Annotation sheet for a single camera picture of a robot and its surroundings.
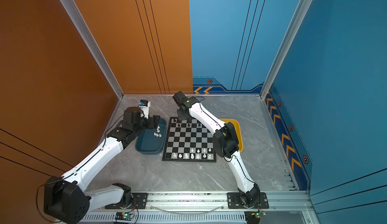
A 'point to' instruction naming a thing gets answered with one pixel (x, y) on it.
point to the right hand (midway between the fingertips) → (183, 116)
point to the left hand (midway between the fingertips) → (155, 114)
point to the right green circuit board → (254, 217)
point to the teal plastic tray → (152, 141)
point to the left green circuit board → (124, 216)
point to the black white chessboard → (189, 141)
